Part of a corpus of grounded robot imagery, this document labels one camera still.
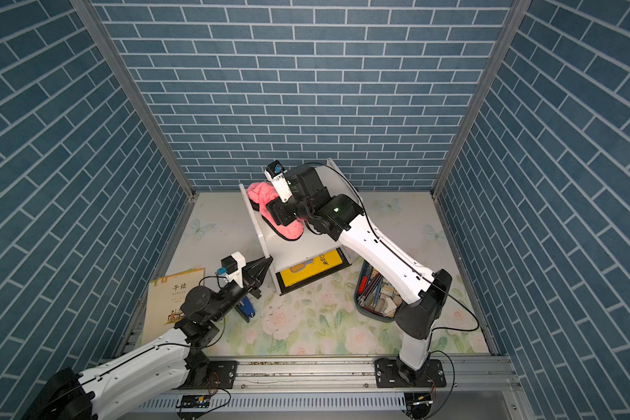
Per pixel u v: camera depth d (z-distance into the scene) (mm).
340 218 475
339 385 737
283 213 609
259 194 691
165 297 893
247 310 827
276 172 578
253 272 655
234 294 640
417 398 709
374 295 871
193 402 722
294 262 788
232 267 598
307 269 861
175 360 551
